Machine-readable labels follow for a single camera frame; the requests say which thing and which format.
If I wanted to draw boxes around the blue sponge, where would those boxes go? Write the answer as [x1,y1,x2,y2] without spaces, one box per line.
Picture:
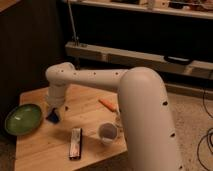
[46,108,60,124]

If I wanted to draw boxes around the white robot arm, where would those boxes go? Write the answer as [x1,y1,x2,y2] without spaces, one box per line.
[45,62,185,171]

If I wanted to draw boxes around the green ceramic bowl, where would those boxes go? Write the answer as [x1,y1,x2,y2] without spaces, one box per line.
[4,104,43,136]

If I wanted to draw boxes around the wooden table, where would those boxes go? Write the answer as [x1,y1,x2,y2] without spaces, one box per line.
[15,85,126,171]

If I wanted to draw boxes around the orange carrot toy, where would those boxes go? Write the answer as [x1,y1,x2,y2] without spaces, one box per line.
[98,99,117,112]

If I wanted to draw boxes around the grey metal beam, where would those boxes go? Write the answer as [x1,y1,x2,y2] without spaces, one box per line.
[65,42,213,80]

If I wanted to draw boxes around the white plastic cup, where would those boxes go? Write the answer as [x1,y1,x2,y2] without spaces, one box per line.
[98,123,118,146]

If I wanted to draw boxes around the thin metal pole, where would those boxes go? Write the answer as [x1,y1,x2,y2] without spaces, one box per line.
[67,0,79,46]

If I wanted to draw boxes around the upper wooden shelf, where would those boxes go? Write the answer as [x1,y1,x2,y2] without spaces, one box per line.
[61,0,213,20]

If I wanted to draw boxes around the black cables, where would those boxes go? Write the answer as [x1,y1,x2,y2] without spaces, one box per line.
[195,71,213,171]

